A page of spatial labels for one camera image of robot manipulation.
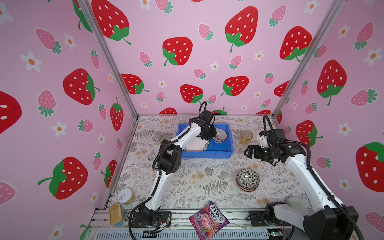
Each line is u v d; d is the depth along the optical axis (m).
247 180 0.84
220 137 1.04
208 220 0.71
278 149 0.55
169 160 0.59
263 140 0.73
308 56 0.86
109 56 0.85
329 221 0.38
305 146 0.54
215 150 0.98
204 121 0.75
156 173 0.63
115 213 0.76
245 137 0.98
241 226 0.73
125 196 0.76
